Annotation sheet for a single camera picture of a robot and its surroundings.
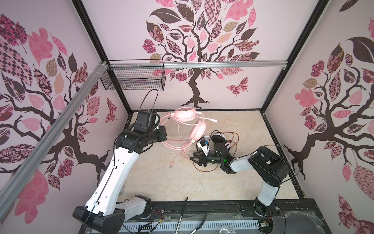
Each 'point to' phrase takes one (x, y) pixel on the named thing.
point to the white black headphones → (219, 138)
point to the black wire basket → (135, 79)
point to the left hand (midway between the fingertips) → (163, 135)
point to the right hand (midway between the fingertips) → (192, 154)
